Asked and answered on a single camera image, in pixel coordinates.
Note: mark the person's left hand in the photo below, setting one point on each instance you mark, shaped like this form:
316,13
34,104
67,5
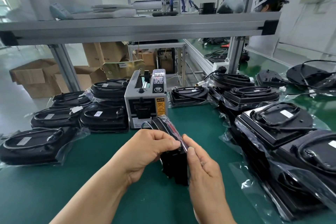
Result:
147,150

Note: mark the person's right hand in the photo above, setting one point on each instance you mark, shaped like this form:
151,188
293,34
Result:
207,184

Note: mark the group of bagged black lamps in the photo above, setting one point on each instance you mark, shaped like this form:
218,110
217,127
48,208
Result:
273,126

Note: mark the bagged black lamp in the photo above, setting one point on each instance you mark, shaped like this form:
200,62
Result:
53,96

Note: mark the unbagged black lamps with cables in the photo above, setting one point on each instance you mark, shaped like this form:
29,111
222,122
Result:
304,77

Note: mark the person's left forearm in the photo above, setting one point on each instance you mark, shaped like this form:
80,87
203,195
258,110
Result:
89,200

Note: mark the grey tape dispenser machine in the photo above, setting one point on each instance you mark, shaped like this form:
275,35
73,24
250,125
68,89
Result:
141,95

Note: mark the white power socket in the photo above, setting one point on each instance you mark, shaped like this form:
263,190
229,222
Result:
221,70

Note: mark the grey metal shelf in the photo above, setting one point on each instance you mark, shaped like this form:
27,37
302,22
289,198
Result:
141,28

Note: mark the black phone on shelf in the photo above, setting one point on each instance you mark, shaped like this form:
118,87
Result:
165,14

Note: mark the white flat scale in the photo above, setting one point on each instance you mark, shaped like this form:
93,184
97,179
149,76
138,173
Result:
105,12

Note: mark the black cup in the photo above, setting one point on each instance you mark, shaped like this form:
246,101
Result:
207,8

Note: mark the white handset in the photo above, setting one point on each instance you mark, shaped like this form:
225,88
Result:
60,12

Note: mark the white box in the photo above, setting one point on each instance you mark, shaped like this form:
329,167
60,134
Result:
76,0

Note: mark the grey barcode scanner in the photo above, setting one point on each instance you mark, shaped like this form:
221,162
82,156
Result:
231,5

